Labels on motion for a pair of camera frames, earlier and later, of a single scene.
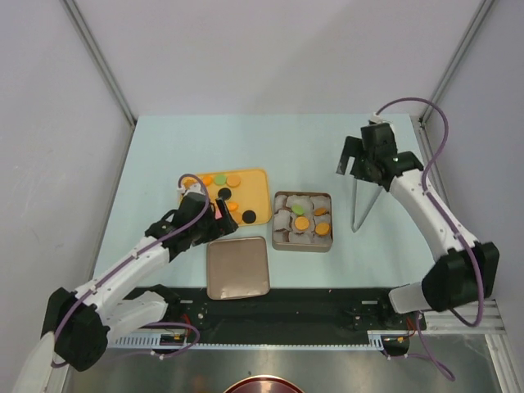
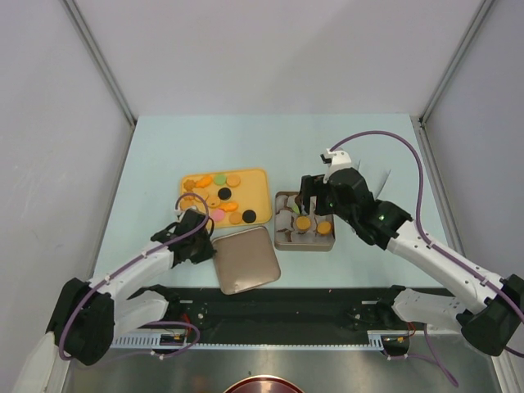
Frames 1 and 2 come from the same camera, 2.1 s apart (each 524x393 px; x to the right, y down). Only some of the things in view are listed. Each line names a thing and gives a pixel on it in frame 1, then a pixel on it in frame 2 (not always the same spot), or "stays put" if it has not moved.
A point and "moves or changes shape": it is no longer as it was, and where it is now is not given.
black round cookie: (249, 216) stays put
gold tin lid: (237, 268) moves or changes shape
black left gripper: (220, 226) -> (207, 251)
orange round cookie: (301, 223) stays put
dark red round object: (264, 384) stays put
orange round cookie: (322, 229) stays put
